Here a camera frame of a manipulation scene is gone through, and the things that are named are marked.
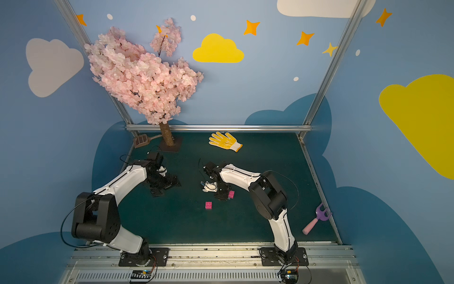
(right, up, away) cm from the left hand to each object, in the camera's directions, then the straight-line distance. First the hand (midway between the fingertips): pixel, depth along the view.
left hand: (173, 186), depth 88 cm
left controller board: (-9, -34, -15) cm, 38 cm away
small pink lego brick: (+30, -3, -3) cm, 30 cm away
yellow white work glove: (+28, +25, +30) cm, 48 cm away
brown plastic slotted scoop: (-30, +25, +27) cm, 47 cm away
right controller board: (+54, -35, -15) cm, 66 cm away
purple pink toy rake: (+74, -14, -2) cm, 75 cm away
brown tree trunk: (-10, +29, +17) cm, 36 cm away
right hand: (+27, -4, +4) cm, 27 cm away
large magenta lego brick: (+18, -9, 0) cm, 20 cm away
